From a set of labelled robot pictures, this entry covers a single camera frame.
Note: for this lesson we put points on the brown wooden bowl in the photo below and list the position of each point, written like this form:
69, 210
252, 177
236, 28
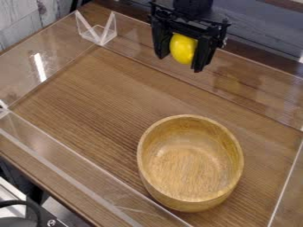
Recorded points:
192, 162

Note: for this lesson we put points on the black metal bracket with bolt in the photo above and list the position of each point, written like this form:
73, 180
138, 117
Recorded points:
57, 215

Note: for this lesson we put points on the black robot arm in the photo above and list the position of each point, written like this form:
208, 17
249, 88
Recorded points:
190, 18

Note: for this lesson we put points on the clear acrylic corner bracket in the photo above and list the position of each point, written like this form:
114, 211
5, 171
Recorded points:
98, 34

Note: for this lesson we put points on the yellow lemon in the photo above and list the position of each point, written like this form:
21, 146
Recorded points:
182, 48

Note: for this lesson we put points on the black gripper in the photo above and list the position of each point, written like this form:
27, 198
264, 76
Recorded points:
189, 16

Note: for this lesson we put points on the clear acrylic tray wall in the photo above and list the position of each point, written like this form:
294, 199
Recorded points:
78, 101

